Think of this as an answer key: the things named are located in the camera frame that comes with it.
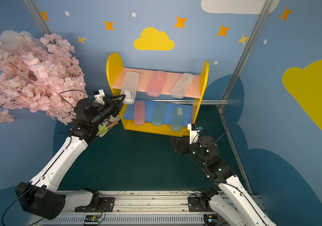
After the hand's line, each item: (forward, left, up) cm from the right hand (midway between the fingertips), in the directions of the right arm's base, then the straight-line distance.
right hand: (179, 136), depth 69 cm
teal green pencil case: (+26, +12, -13) cm, 32 cm away
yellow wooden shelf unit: (+38, +15, -13) cm, 43 cm away
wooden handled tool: (+25, +47, -25) cm, 59 cm away
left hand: (+12, +27, +16) cm, 33 cm away
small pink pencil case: (+27, +27, -14) cm, 40 cm away
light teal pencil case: (+22, 0, -13) cm, 26 cm away
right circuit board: (-31, -19, -31) cm, 48 cm away
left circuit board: (-35, +43, -29) cm, 62 cm away
